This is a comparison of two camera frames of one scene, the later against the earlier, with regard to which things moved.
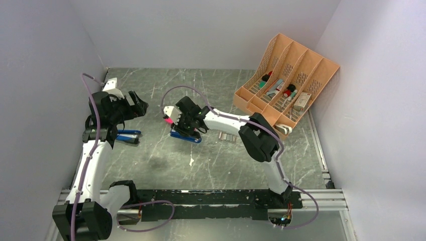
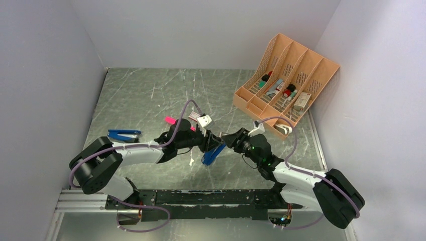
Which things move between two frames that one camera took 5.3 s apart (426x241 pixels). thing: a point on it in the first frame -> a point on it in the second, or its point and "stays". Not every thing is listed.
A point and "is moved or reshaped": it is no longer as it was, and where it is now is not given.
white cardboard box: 301,101 stays
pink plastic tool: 169,120 stays
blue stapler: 175,134 is moved or reshaped
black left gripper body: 121,111 -> 195,138
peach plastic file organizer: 288,80 stays
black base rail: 246,205 stays
